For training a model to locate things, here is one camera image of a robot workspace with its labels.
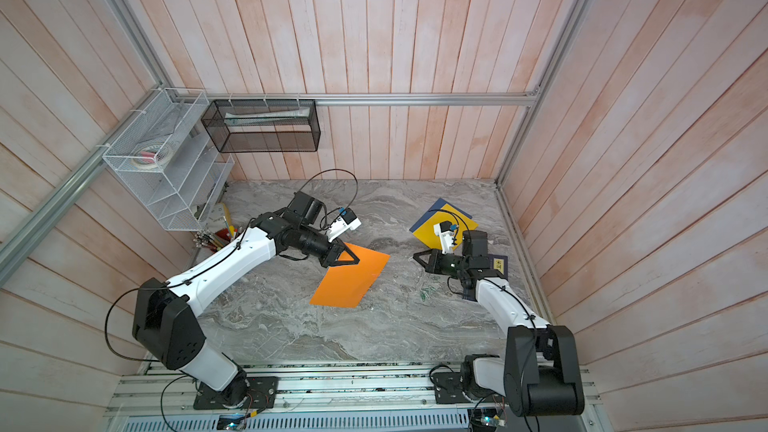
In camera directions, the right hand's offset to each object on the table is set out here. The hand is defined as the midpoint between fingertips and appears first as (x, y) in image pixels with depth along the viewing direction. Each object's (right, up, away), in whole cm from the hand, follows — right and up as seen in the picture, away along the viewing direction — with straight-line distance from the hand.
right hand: (416, 254), depth 86 cm
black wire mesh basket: (-53, +44, +20) cm, 72 cm away
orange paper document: (-19, -6, -11) cm, 23 cm away
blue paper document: (+11, +14, +29) cm, 34 cm away
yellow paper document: (+10, +10, -8) cm, 16 cm away
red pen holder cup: (-60, +5, +6) cm, 61 cm away
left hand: (-18, -1, -10) cm, 20 cm away
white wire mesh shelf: (-64, +19, -6) cm, 67 cm away
